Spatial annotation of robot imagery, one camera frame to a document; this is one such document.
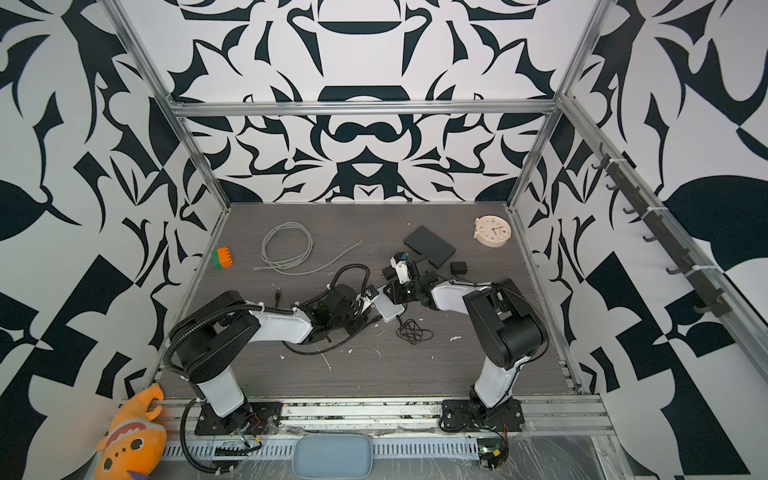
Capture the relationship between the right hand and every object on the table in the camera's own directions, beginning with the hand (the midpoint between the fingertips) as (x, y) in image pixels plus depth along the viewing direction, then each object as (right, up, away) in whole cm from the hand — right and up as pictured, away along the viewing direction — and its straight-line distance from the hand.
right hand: (389, 291), depth 94 cm
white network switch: (-1, -5, -3) cm, 6 cm away
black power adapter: (+24, +6, +8) cm, 26 cm away
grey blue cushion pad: (-12, -31, -28) cm, 44 cm away
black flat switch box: (+15, +14, +14) cm, 25 cm away
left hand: (-6, -3, -3) cm, 7 cm away
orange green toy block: (-56, +10, +8) cm, 57 cm away
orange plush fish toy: (-54, -27, -30) cm, 67 cm away
